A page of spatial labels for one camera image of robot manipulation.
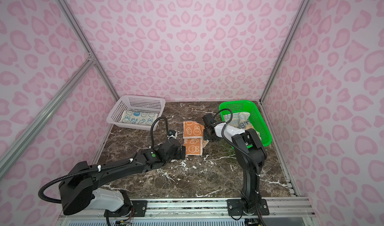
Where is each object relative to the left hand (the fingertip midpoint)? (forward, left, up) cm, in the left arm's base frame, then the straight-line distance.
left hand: (180, 145), depth 83 cm
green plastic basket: (+16, -51, -6) cm, 53 cm away
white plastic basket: (+40, +35, -7) cm, 53 cm away
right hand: (+12, -18, -9) cm, 23 cm away
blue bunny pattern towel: (+28, +32, -9) cm, 43 cm away
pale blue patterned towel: (+23, -40, -8) cm, 46 cm away
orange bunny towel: (+11, -7, -8) cm, 15 cm away
